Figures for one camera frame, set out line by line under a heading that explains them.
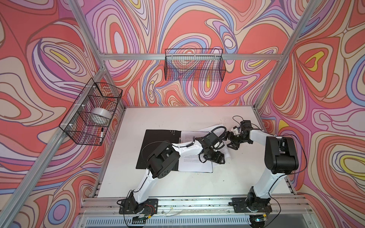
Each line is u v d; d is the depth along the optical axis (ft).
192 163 2.90
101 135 2.34
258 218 2.34
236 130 3.00
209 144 2.41
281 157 1.65
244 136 2.46
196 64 3.14
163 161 1.73
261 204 2.22
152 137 3.29
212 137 2.45
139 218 2.31
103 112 2.42
